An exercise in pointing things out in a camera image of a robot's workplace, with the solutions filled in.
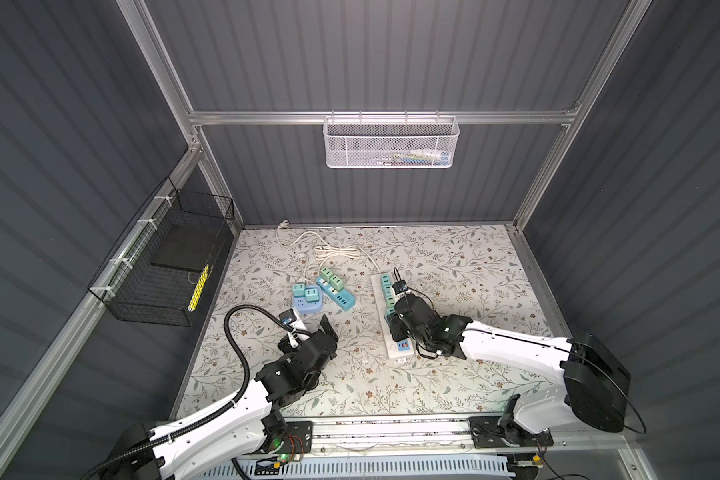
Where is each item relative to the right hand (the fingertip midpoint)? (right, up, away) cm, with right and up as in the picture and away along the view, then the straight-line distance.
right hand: (393, 318), depth 84 cm
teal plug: (-29, +7, +10) cm, 31 cm away
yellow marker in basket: (-47, +10, -14) cm, 50 cm away
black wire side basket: (-58, +15, -11) cm, 61 cm away
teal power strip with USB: (-16, +4, +13) cm, 21 cm away
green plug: (-21, +12, +14) cm, 28 cm away
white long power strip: (+1, -10, +2) cm, 10 cm away
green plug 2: (-17, +9, +12) cm, 23 cm away
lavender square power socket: (-28, +2, +11) cm, 30 cm away
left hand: (-21, -1, -4) cm, 22 cm away
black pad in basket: (-53, +20, -8) cm, 58 cm away
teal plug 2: (-25, +5, +10) cm, 27 cm away
